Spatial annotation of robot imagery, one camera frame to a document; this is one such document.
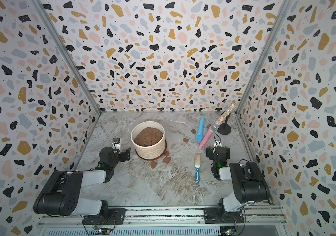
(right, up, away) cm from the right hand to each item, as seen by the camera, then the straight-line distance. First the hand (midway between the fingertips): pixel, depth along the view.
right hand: (219, 146), depth 94 cm
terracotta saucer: (-41, -7, -2) cm, 41 cm away
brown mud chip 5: (-42, -11, -2) cm, 44 cm away
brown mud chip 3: (-34, -5, +3) cm, 35 cm away
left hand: (-61, 0, -2) cm, 61 cm away
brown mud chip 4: (-34, -9, +1) cm, 35 cm away
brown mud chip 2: (-21, +3, +11) cm, 24 cm away
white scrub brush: (-15, -8, -3) cm, 17 cm away
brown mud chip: (-15, +9, +16) cm, 24 cm away
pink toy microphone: (-3, +9, +12) cm, 15 cm away
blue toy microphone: (-12, +6, +9) cm, 16 cm away
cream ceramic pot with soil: (-45, +6, -2) cm, 46 cm away
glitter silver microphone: (-3, +12, 0) cm, 13 cm away
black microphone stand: (+8, +11, +15) cm, 20 cm away
